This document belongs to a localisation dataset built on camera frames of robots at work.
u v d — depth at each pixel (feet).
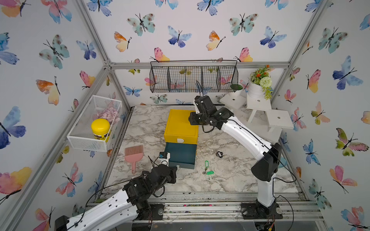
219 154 3.13
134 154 3.08
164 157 2.16
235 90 3.40
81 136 2.03
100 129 2.09
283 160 3.05
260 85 2.78
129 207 1.67
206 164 2.98
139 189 1.78
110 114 2.28
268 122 3.06
